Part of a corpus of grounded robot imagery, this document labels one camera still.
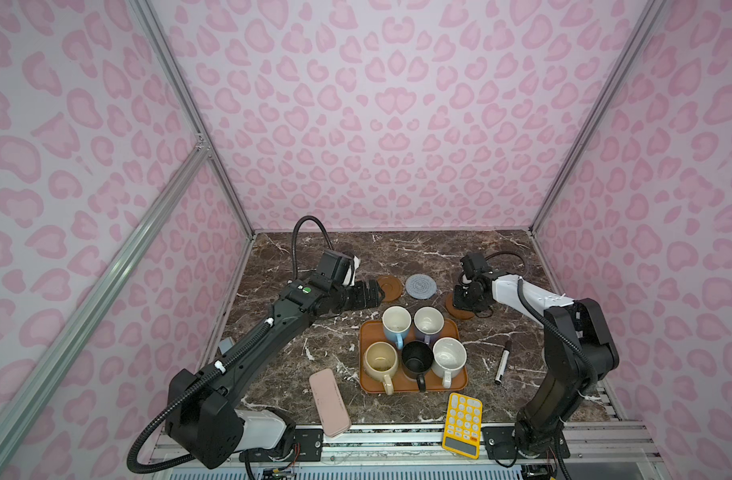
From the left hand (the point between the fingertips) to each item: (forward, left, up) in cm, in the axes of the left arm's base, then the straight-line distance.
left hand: (374, 292), depth 78 cm
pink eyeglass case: (-23, +12, -19) cm, 32 cm away
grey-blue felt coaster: (+15, -16, -21) cm, 30 cm away
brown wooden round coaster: (+15, -6, -21) cm, 27 cm away
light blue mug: (0, -7, -17) cm, 18 cm away
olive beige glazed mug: (-11, -1, -20) cm, 23 cm away
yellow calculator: (-27, -22, -19) cm, 40 cm away
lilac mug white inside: (0, -16, -16) cm, 23 cm away
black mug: (-11, -11, -19) cm, 25 cm away
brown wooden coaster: (+5, -29, -22) cm, 37 cm away
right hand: (+7, -26, -16) cm, 32 cm away
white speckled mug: (-10, -21, -19) cm, 30 cm away
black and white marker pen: (-11, -37, -20) cm, 43 cm away
